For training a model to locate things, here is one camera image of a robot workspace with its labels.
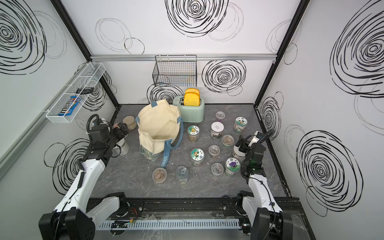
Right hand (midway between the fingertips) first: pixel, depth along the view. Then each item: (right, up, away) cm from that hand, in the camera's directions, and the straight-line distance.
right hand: (250, 138), depth 83 cm
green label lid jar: (-1, +8, +16) cm, 18 cm away
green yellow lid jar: (-30, -10, 0) cm, 32 cm away
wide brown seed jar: (-50, -19, -4) cm, 54 cm away
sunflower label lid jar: (-32, +2, +11) cm, 34 cm away
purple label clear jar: (-13, +13, +23) cm, 29 cm away
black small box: (-89, +26, -5) cm, 93 cm away
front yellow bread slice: (-33, +24, +14) cm, 43 cm away
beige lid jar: (-76, +9, +19) cm, 78 cm away
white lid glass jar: (-7, -8, -1) cm, 11 cm away
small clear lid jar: (-19, -16, -2) cm, 25 cm away
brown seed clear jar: (-10, -2, +11) cm, 15 cm away
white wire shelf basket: (-95, +36, +6) cm, 102 cm away
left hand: (-72, +6, -3) cm, 73 cm away
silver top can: (-38, -18, -5) cm, 42 cm away
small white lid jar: (-11, -15, -2) cm, 18 cm away
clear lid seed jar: (-20, -8, +6) cm, 22 cm away
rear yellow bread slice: (-33, +30, +16) cm, 48 cm away
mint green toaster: (-34, +15, +17) cm, 41 cm away
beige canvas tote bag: (-55, +4, +20) cm, 59 cm away
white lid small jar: (-17, +4, +11) cm, 21 cm away
